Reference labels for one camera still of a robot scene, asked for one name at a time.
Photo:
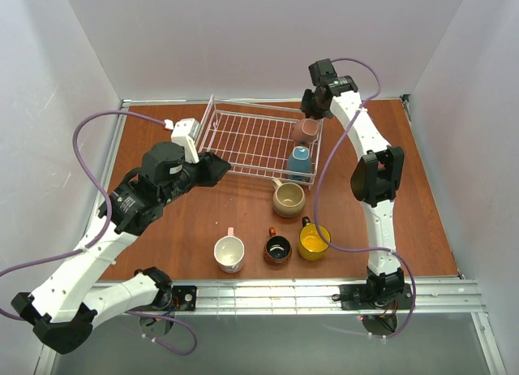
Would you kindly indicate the blue floral mug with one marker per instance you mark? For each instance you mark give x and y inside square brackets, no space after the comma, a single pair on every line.
[299,162]

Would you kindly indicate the beige round mug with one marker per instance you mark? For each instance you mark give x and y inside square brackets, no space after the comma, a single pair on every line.
[288,199]

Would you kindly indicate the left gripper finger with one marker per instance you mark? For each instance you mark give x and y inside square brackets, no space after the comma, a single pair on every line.
[217,171]
[216,160]

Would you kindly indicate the dark brown glazed mug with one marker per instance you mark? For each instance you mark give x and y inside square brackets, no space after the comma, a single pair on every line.
[277,250]

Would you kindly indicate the yellow enamel mug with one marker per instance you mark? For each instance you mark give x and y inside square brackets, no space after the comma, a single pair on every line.
[311,246]

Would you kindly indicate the aluminium front rail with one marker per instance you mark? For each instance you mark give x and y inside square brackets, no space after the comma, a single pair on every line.
[305,296]

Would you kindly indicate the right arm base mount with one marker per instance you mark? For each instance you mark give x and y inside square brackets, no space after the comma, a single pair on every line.
[379,311]

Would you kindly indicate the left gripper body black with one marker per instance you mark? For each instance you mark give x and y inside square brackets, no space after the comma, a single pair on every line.
[205,169]

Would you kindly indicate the white mug pink handle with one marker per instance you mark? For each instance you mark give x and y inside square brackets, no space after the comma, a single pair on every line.
[229,252]

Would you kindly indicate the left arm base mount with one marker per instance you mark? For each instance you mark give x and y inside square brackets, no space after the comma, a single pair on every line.
[180,299]

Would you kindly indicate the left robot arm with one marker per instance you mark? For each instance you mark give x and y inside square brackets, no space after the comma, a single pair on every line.
[63,311]

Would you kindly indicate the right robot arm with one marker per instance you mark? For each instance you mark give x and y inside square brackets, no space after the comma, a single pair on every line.
[374,182]

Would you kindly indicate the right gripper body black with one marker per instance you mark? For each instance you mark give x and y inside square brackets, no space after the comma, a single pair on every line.
[307,105]

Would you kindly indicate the pink floral mug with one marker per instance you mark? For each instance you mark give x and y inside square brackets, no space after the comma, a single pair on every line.
[305,131]

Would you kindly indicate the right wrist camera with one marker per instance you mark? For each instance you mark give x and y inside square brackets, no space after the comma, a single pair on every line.
[322,72]

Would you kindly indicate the white wire dish rack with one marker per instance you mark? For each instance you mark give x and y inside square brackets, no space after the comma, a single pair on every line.
[256,139]

